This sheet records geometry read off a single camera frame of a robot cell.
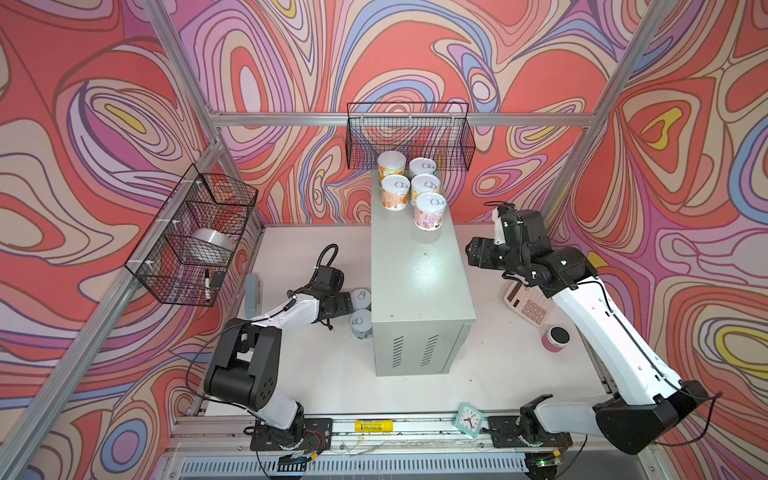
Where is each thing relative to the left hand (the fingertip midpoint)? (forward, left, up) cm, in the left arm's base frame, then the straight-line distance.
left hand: (340, 305), depth 94 cm
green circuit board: (-41, +9, -5) cm, 42 cm away
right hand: (-1, -39, +26) cm, 47 cm away
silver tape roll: (+3, +28, +29) cm, 41 cm away
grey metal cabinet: (-18, -22, +31) cm, 42 cm away
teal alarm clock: (-33, -36, -1) cm, 48 cm away
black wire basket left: (0, +36, +26) cm, 45 cm away
